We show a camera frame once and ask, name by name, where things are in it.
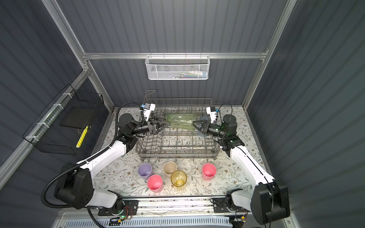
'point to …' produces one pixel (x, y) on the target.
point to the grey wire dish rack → (181, 139)
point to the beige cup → (168, 167)
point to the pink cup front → (155, 183)
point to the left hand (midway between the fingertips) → (170, 123)
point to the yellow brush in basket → (81, 137)
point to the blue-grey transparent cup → (203, 117)
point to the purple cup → (145, 170)
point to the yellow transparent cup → (178, 178)
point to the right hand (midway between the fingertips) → (192, 125)
